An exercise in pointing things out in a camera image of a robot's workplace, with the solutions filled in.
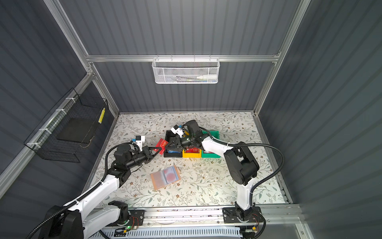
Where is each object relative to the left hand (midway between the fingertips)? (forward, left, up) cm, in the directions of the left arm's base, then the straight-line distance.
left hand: (161, 148), depth 78 cm
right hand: (+1, -3, -2) cm, 4 cm away
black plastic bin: (+7, -3, -17) cm, 18 cm away
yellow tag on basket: (+17, +34, +7) cm, 39 cm away
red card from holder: (+3, 0, -1) cm, 3 cm away
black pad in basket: (+7, +41, +10) cm, 43 cm away
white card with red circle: (-7, -3, -18) cm, 19 cm away
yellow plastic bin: (+4, -16, -15) cm, 22 cm away
